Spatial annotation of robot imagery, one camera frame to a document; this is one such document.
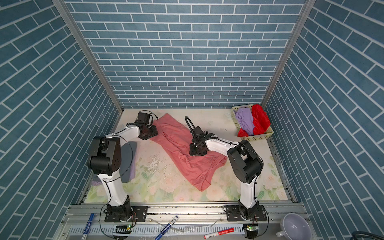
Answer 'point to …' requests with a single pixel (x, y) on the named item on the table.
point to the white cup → (295, 226)
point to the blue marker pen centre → (161, 234)
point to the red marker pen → (228, 230)
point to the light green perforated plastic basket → (237, 126)
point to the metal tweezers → (188, 230)
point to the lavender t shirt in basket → (245, 118)
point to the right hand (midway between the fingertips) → (190, 151)
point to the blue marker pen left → (87, 227)
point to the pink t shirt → (176, 138)
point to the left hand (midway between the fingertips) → (155, 132)
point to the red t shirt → (261, 120)
